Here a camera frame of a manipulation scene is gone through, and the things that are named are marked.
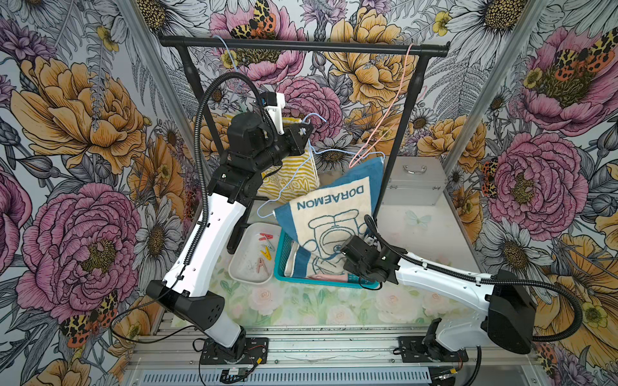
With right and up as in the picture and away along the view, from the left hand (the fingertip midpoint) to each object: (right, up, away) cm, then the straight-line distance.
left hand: (312, 134), depth 62 cm
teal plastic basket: (-11, -33, +26) cm, 43 cm away
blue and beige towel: (+1, -24, +13) cm, 27 cm away
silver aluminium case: (+44, -8, +44) cm, 62 cm away
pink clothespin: (-20, -40, +30) cm, 54 cm away
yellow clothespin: (-18, -37, +33) cm, 53 cm away
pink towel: (+10, -44, +24) cm, 51 cm away
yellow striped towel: (-6, -10, +15) cm, 19 cm away
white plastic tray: (-23, -38, +33) cm, 55 cm away
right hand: (+13, -40, +20) cm, 47 cm away
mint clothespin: (-17, -35, +35) cm, 52 cm away
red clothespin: (-20, -31, +37) cm, 52 cm away
